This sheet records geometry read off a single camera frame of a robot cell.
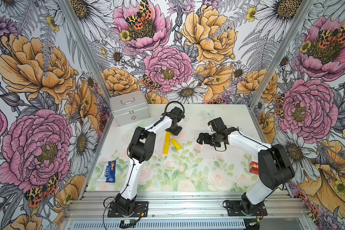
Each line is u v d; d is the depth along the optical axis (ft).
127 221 2.33
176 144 3.25
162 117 2.40
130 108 3.33
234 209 2.42
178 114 2.88
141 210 2.40
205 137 2.73
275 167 1.52
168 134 3.38
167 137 3.37
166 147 3.17
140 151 1.99
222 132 2.27
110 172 2.77
